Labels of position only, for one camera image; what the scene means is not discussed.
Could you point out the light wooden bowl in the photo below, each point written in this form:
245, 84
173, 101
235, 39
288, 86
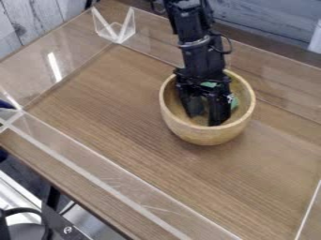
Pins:
194, 130

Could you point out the green rectangular block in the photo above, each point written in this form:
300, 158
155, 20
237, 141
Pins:
234, 101

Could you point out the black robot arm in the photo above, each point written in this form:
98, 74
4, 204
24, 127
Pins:
190, 19

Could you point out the blue object at left edge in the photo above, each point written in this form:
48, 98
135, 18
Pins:
7, 111

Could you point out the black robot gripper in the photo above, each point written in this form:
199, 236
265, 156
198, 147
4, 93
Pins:
202, 78

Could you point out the black table leg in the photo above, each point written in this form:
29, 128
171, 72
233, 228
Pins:
53, 198

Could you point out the black metal bracket with screw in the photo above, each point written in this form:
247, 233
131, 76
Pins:
62, 229

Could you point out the clear acrylic tray walls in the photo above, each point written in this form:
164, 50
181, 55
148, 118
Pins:
86, 127

